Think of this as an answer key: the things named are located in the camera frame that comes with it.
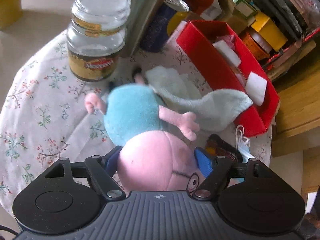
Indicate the white sponge block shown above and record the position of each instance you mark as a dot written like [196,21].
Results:
[227,53]
[255,88]

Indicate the yellow cardboard box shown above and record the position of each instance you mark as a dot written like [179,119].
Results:
[268,30]

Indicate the green white small box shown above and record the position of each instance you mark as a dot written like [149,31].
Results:
[244,9]

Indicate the striped knitted colourful pouch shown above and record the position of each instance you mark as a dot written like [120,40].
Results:
[216,146]

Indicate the stainless steel thermos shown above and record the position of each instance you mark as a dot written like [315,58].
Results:
[142,13]

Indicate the light blue fluffy towel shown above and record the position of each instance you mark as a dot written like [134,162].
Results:
[214,111]

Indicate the pink pig plush toy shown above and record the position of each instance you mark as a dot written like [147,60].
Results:
[151,158]

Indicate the wooden cupboard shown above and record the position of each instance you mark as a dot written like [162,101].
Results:
[295,138]

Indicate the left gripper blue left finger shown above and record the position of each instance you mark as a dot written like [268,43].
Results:
[110,161]

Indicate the blue yellow drink can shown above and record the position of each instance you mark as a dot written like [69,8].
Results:
[164,23]

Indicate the red cardboard box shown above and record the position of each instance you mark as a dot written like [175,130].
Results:
[196,41]

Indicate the blue surgical face mask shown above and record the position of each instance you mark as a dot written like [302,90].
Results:
[242,144]

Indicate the orange plastic basket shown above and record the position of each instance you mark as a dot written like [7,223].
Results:
[256,44]

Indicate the floral white tablecloth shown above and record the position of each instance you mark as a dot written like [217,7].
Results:
[45,119]

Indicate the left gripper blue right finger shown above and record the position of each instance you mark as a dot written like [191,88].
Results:
[204,161]

